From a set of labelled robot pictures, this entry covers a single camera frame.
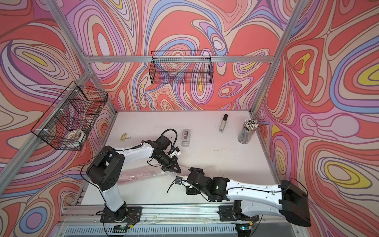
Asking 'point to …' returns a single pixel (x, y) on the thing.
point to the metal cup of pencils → (246, 135)
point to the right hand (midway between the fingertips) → (191, 178)
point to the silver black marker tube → (224, 121)
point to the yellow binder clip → (124, 137)
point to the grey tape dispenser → (185, 139)
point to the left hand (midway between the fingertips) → (181, 172)
